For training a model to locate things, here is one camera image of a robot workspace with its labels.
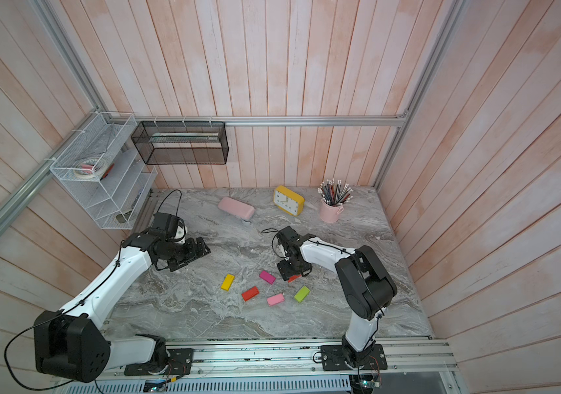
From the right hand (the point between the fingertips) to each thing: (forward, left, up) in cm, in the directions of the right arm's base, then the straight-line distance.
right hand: (291, 269), depth 94 cm
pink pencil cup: (+24, -17, +5) cm, 30 cm away
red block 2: (-10, +15, +1) cm, 18 cm away
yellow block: (-6, +24, +1) cm, 25 cm away
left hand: (-3, +32, +14) cm, 35 cm away
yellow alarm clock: (+29, +1, +7) cm, 30 cm away
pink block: (-12, +6, 0) cm, 13 cm away
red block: (-7, -1, +7) cm, 10 cm away
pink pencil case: (+28, +25, +3) cm, 38 cm away
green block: (-10, -4, +1) cm, 11 cm away
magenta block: (-4, +9, +1) cm, 10 cm away
